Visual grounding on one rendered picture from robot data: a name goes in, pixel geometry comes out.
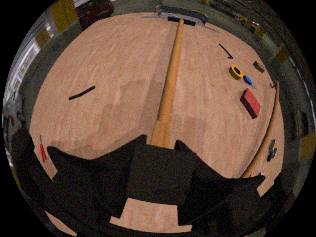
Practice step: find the yellow tape roll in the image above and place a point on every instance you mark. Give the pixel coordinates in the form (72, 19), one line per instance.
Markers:
(235, 72)

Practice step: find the red flat block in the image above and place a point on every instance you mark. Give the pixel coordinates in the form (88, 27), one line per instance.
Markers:
(249, 101)

